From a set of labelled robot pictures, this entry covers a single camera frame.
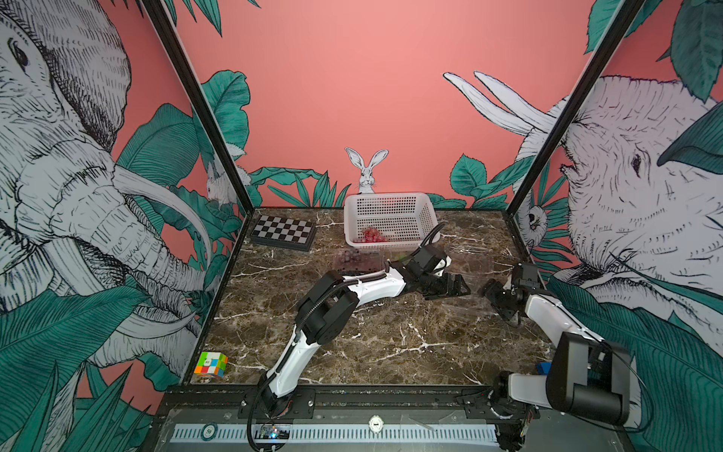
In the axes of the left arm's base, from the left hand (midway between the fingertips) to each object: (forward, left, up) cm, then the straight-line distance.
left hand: (465, 291), depth 83 cm
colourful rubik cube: (-15, +73, -7) cm, 75 cm away
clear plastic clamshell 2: (+16, -12, -13) cm, 24 cm away
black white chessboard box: (+32, +60, -8) cm, 69 cm away
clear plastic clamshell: (+21, +18, -10) cm, 30 cm away
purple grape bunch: (+17, +32, -6) cm, 36 cm away
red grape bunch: (+29, +27, -7) cm, 40 cm away
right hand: (+4, -10, -7) cm, 12 cm away
